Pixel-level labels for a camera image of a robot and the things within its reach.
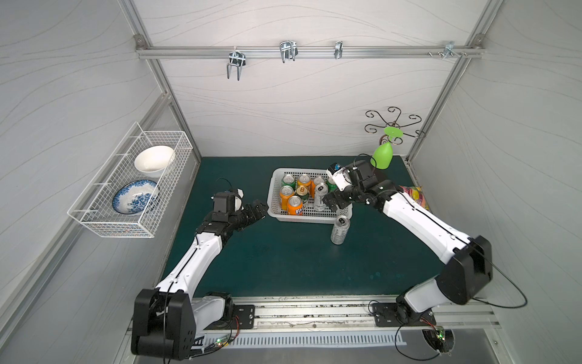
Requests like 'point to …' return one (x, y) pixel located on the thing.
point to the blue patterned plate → (133, 196)
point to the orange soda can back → (304, 180)
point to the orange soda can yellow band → (286, 192)
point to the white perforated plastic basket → (310, 214)
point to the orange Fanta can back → (312, 188)
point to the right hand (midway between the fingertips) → (333, 190)
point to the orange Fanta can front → (295, 205)
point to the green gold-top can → (302, 192)
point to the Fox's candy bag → (417, 193)
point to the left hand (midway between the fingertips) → (262, 211)
